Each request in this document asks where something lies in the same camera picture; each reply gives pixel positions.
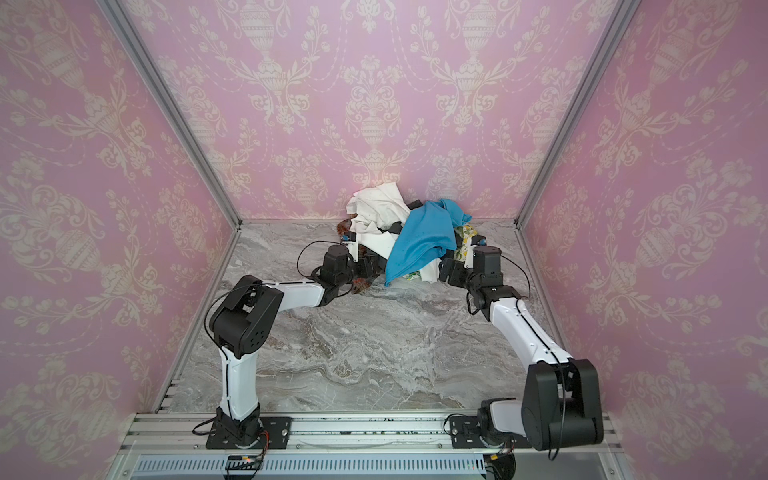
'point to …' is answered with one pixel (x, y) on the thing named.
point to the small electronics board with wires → (243, 462)
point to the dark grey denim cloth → (397, 226)
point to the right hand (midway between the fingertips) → (455, 265)
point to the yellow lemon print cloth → (463, 233)
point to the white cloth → (374, 208)
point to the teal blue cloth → (428, 232)
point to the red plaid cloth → (358, 285)
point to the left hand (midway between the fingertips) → (377, 258)
